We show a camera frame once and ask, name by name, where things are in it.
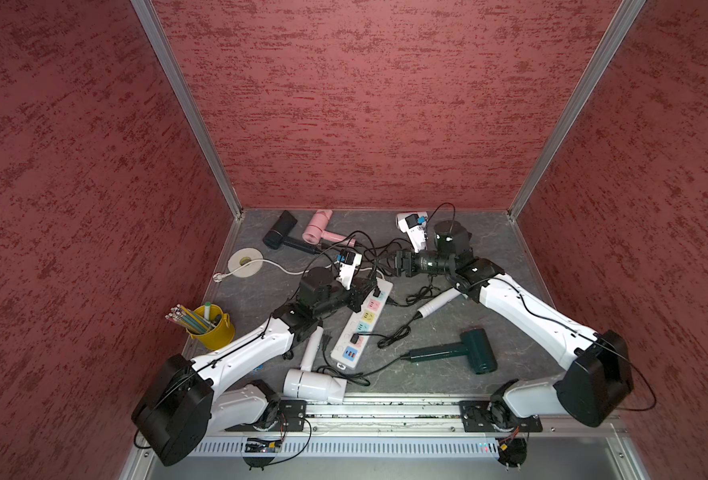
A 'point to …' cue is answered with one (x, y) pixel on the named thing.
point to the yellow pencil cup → (210, 328)
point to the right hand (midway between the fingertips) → (382, 265)
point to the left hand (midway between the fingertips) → (374, 288)
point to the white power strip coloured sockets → (351, 341)
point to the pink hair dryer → (316, 230)
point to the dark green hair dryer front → (473, 341)
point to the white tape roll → (243, 256)
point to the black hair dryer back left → (278, 235)
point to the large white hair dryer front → (304, 383)
